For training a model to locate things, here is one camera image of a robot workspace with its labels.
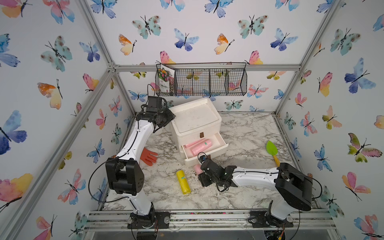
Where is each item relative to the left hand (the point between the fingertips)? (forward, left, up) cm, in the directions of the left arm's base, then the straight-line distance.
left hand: (175, 114), depth 86 cm
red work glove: (-10, +21, -25) cm, 35 cm away
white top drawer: (-10, -16, -4) cm, 19 cm away
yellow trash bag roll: (-33, -5, -22) cm, 40 cm away
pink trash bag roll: (-12, -7, -14) cm, 20 cm away
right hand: (-27, -15, -21) cm, 37 cm away
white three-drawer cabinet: (-7, -12, -2) cm, 14 cm away
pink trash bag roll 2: (-14, -15, -13) cm, 24 cm away
